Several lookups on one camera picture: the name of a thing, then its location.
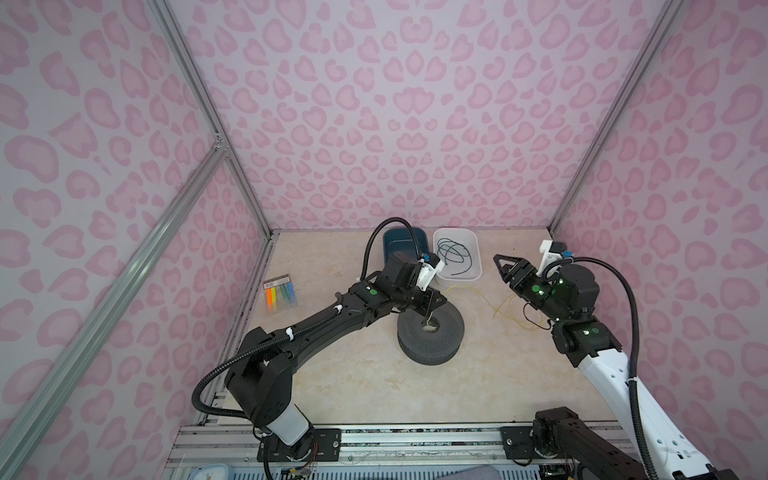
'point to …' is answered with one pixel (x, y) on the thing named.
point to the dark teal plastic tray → (400, 240)
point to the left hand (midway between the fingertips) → (449, 297)
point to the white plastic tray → (470, 239)
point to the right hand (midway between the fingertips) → (498, 260)
